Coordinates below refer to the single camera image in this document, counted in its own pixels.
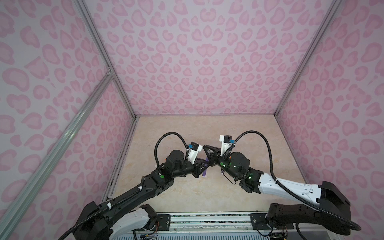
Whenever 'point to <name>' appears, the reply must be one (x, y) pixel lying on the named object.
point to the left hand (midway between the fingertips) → (210, 160)
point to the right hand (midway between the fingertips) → (202, 148)
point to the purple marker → (204, 173)
